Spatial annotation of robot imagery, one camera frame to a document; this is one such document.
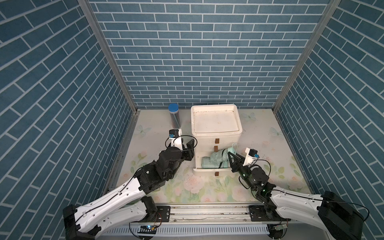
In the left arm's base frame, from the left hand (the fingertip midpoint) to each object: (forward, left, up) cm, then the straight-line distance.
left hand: (194, 141), depth 68 cm
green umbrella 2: (0, -7, -24) cm, 25 cm away
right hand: (0, -19, -12) cm, 23 cm away
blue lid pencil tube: (+32, +14, -10) cm, 36 cm away
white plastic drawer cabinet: (+14, -12, -6) cm, 19 cm away
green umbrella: (+1, -15, -15) cm, 21 cm away
